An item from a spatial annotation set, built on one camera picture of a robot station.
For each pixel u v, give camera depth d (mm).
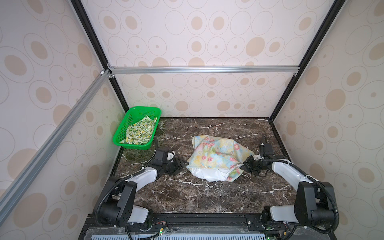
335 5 679
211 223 746
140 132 1060
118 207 423
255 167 758
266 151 707
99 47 813
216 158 896
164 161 733
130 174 494
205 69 921
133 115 1166
